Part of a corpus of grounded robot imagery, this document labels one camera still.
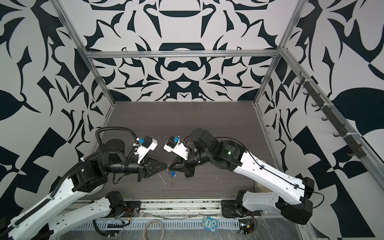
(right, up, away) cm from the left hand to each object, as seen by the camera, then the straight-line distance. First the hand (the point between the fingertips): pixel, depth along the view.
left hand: (167, 164), depth 56 cm
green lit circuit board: (+35, -34, +15) cm, 50 cm away
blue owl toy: (+18, -32, +14) cm, 39 cm away
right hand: (+1, -2, +1) cm, 2 cm away
